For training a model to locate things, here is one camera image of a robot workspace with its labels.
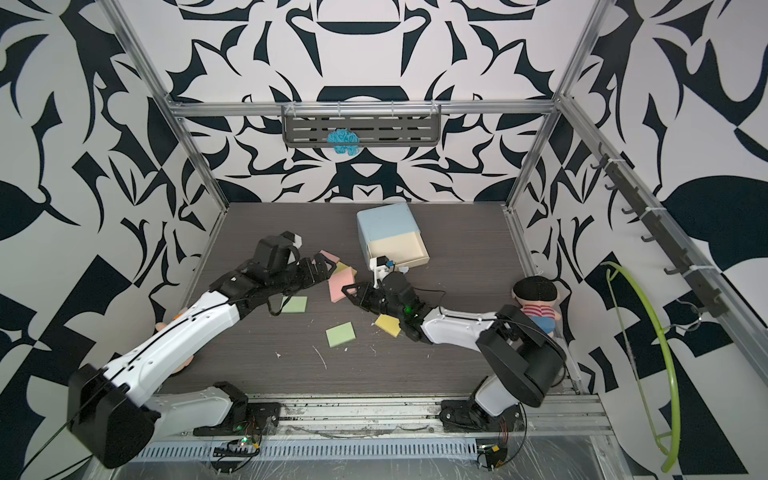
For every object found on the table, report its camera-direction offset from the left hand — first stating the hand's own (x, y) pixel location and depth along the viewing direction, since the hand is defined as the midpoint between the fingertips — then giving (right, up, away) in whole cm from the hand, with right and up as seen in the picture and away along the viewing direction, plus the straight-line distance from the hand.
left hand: (324, 264), depth 79 cm
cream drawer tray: (+22, +3, +14) cm, 26 cm away
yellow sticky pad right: (+17, -19, +11) cm, 28 cm away
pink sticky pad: (+5, -4, +2) cm, 6 cm away
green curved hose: (+65, -31, -27) cm, 77 cm away
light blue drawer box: (+15, +12, +16) cm, 25 cm away
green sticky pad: (+3, -21, +8) cm, 23 cm away
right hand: (+5, -6, +1) cm, 8 cm away
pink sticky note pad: (-4, 0, +29) cm, 29 cm away
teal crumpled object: (+4, +37, +11) cm, 39 cm away
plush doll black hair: (+60, -10, +8) cm, 61 cm away
